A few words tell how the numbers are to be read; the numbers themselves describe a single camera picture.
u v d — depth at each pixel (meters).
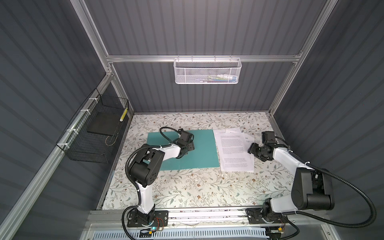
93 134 0.73
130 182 0.51
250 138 1.05
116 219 0.76
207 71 1.24
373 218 0.37
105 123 0.74
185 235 0.77
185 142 0.78
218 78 0.92
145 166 0.51
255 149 0.83
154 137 1.07
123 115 0.81
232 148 0.99
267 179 0.87
